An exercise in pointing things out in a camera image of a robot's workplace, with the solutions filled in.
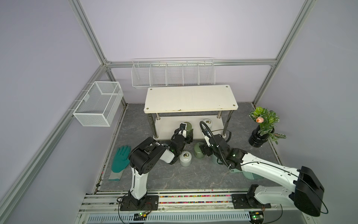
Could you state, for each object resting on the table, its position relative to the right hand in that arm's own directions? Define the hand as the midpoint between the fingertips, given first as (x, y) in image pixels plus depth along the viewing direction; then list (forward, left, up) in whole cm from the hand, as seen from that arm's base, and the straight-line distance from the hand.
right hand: (206, 139), depth 82 cm
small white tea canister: (+12, -3, 0) cm, 13 cm away
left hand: (+11, +10, -6) cm, 17 cm away
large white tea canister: (-8, +12, -8) cm, 17 cm away
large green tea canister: (-6, +5, -7) cm, 10 cm away
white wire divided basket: (+46, +18, +16) cm, 52 cm away
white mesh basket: (+18, +65, +12) cm, 68 cm away
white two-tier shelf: (+7, +1, +19) cm, 21 cm away
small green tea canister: (+10, +10, -1) cm, 14 cm away
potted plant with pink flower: (+3, -31, +14) cm, 34 cm away
